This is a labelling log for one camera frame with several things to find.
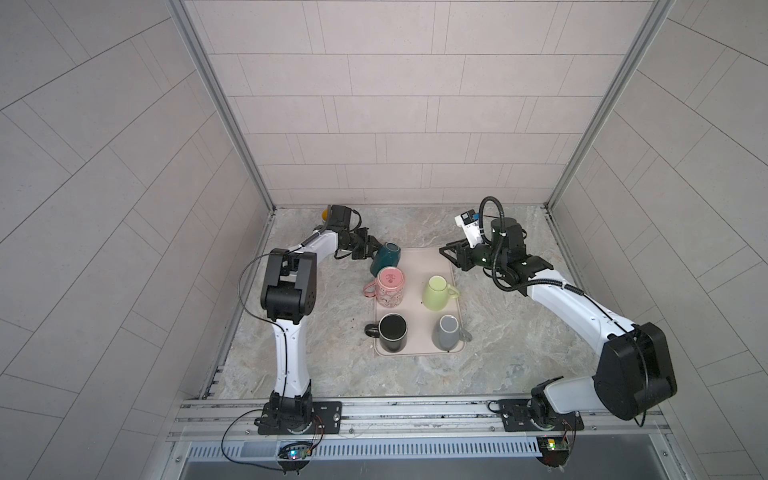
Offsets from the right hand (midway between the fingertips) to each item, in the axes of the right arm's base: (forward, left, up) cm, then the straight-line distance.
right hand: (444, 248), depth 80 cm
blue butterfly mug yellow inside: (+12, +33, +4) cm, 35 cm away
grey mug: (-19, +2, -11) cm, 22 cm away
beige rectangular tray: (+7, +5, -17) cm, 19 cm away
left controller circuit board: (-41, +38, -17) cm, 59 cm away
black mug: (-17, +16, -11) cm, 26 cm away
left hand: (+15, +15, -10) cm, 23 cm away
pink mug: (-6, +16, -9) cm, 19 cm away
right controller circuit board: (-44, -20, -22) cm, 53 cm away
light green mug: (-7, +2, -12) cm, 14 cm away
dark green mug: (+6, +15, -10) cm, 19 cm away
